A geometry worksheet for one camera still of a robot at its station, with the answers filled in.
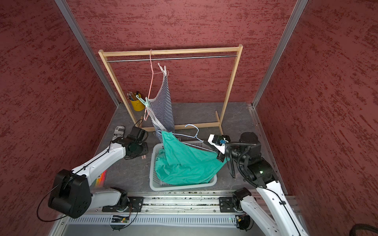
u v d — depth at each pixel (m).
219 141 0.49
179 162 0.79
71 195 0.41
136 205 0.74
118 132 1.00
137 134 0.68
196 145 0.70
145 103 0.60
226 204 0.74
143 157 0.84
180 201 0.77
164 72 0.79
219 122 1.06
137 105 1.11
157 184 0.78
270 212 0.44
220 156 0.54
